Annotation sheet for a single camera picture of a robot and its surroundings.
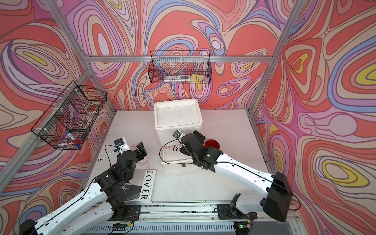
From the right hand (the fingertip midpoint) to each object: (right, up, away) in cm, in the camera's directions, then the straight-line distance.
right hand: (192, 140), depth 77 cm
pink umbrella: (-11, -7, +16) cm, 21 cm away
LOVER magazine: (-27, -26, 0) cm, 38 cm away
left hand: (-28, -3, -1) cm, 28 cm away
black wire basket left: (-65, +8, -4) cm, 65 cm away
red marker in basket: (-53, +1, -13) cm, 54 cm away
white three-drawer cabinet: (-12, +14, +7) cm, 20 cm away
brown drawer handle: (-5, -16, +9) cm, 19 cm away
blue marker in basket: (-61, +3, -5) cm, 61 cm away
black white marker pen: (-51, -9, +19) cm, 55 cm away
